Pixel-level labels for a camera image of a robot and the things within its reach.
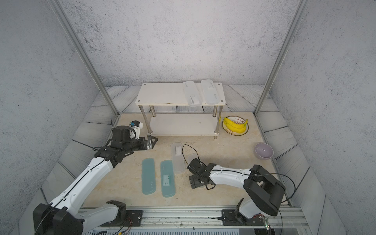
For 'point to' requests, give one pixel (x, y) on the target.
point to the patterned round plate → (229, 131)
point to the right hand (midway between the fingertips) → (200, 181)
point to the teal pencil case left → (148, 176)
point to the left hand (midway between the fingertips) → (153, 139)
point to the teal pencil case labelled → (168, 180)
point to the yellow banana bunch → (236, 128)
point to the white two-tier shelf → (173, 94)
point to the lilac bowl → (264, 151)
